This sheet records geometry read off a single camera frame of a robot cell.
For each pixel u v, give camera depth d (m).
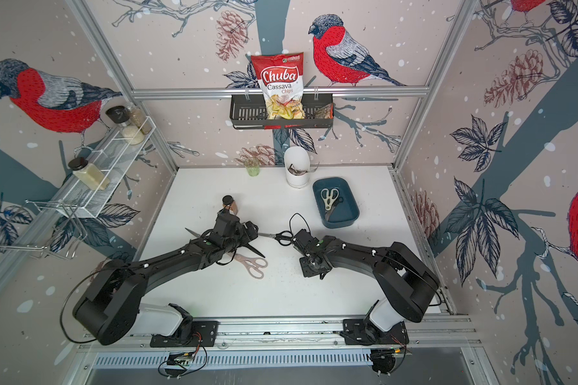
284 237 0.95
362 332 0.73
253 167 1.18
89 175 0.67
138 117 0.85
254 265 0.88
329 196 1.07
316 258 0.63
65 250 0.68
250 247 0.93
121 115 0.78
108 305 0.42
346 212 1.06
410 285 0.44
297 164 1.10
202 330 0.73
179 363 0.71
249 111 0.95
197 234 0.97
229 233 0.70
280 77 0.81
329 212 1.04
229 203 0.97
